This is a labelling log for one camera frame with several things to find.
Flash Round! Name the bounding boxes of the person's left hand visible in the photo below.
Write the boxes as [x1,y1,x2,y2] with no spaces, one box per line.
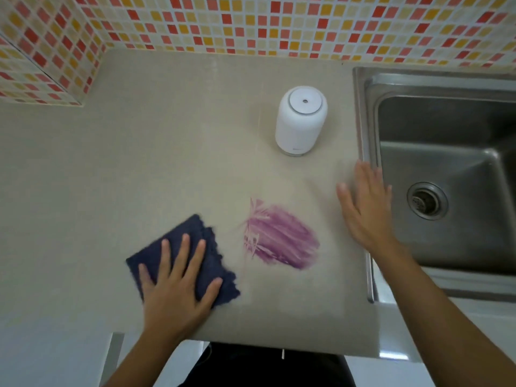
[138,233,224,343]

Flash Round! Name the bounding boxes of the person's right hand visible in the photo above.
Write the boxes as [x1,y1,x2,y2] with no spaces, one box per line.
[336,159,398,254]

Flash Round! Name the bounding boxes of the dark blue cloth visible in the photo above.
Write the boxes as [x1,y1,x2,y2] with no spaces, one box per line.
[125,213,241,309]

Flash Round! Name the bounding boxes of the white plastic cup housing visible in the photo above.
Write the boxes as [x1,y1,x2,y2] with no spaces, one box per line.
[275,85,328,157]

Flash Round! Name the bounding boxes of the person's right forearm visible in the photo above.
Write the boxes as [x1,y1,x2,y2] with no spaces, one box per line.
[369,241,516,387]

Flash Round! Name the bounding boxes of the person's black trousers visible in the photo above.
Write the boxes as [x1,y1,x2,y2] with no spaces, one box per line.
[177,341,357,387]

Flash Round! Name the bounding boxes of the metal sink drain strainer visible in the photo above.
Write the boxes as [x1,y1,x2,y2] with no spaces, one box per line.
[406,181,449,221]

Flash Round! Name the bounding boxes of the purple stain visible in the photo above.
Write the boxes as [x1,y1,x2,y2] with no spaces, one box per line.
[241,197,321,270]

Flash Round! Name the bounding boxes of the stainless steel double sink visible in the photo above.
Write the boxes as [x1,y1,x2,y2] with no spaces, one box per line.
[352,66,516,305]

